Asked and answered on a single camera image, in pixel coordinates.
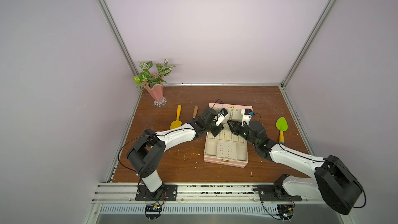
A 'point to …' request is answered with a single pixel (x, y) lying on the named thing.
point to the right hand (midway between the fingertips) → (231, 117)
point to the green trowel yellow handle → (281, 125)
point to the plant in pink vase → (153, 82)
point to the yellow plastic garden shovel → (176, 123)
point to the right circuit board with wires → (285, 211)
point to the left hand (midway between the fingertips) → (223, 123)
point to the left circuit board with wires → (153, 211)
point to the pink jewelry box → (227, 147)
